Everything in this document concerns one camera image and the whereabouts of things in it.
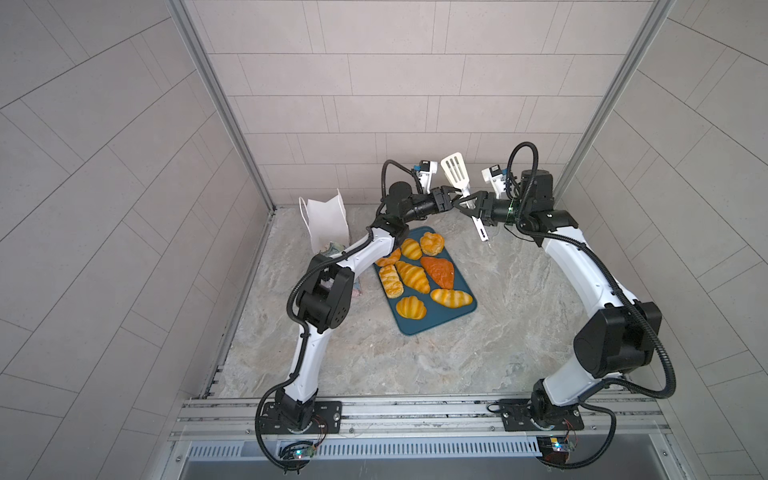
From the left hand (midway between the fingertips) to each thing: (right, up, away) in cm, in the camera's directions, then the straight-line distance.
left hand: (473, 191), depth 76 cm
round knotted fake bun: (-8, -15, +24) cm, 29 cm away
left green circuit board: (-39, -58, -11) cm, 71 cm away
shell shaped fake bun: (-16, -32, +9) cm, 37 cm away
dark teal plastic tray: (-8, -35, +12) cm, 38 cm away
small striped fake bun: (-15, -16, +24) cm, 32 cm away
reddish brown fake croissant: (-5, -23, +18) cm, 30 cm away
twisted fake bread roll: (-3, -30, +13) cm, 33 cm away
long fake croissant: (-15, -25, +16) cm, 33 cm away
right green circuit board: (+19, -59, -7) cm, 63 cm away
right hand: (-4, -4, -2) cm, 6 cm away
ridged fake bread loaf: (-21, -27, +14) cm, 37 cm away
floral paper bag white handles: (-40, -7, +12) cm, 43 cm away
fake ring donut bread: (-22, -20, +22) cm, 37 cm away
